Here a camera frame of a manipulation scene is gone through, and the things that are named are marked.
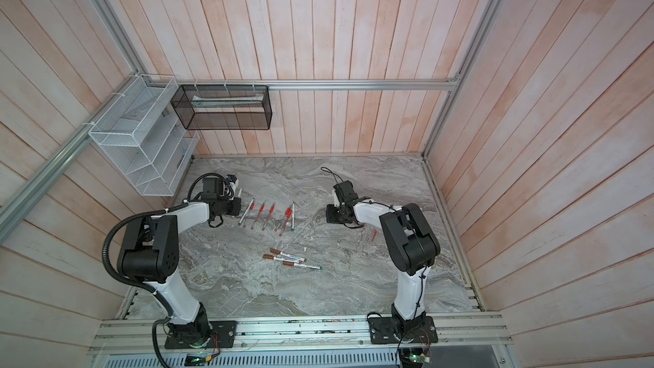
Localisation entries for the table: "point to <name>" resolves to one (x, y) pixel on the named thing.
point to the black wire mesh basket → (223, 106)
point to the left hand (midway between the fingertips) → (237, 204)
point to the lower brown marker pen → (293, 264)
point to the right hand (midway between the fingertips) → (328, 214)
